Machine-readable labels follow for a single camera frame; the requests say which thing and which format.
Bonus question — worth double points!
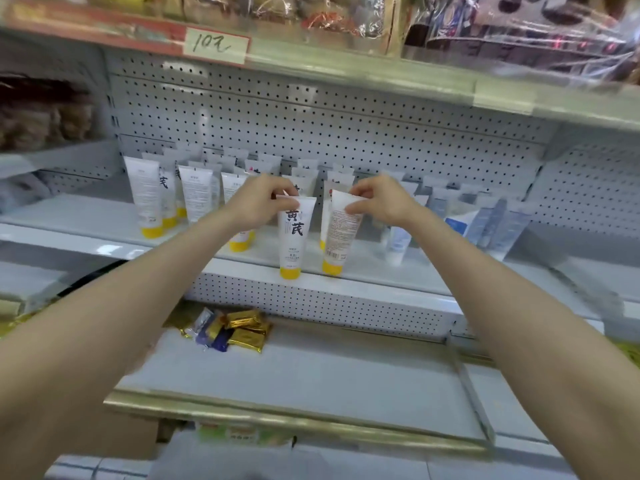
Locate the person's left forearm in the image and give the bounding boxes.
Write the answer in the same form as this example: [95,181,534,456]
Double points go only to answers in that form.
[0,217,251,480]

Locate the brown wrapped goods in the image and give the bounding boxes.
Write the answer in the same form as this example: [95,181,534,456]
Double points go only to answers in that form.
[0,74,101,153]

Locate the row of yellow cap tubes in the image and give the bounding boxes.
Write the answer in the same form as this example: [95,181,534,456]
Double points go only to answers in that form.
[123,147,356,254]

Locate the brown cardboard sheet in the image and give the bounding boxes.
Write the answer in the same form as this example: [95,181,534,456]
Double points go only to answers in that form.
[69,412,161,461]

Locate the person's left hand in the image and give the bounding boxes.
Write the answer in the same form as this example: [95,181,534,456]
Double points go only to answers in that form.
[227,174,301,231]

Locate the group of blue-labelled white tubes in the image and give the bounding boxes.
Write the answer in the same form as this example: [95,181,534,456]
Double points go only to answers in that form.
[385,172,539,268]

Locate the blue snack packet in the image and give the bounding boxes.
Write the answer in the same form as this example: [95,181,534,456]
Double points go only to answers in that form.
[197,324,235,352]

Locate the white paper price tag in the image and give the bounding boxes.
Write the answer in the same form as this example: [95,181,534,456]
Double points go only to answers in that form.
[182,27,251,65]

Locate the clear plastic storage bin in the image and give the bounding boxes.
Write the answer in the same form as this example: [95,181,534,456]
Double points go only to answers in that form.
[149,434,331,480]

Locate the person's right forearm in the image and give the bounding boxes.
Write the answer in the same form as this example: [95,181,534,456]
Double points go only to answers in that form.
[402,212,640,480]

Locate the person's right hand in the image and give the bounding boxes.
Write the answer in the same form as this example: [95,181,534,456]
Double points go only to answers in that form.
[343,174,419,228]

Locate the red shelf label strip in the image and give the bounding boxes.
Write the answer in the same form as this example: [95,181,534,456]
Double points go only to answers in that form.
[0,0,251,65]

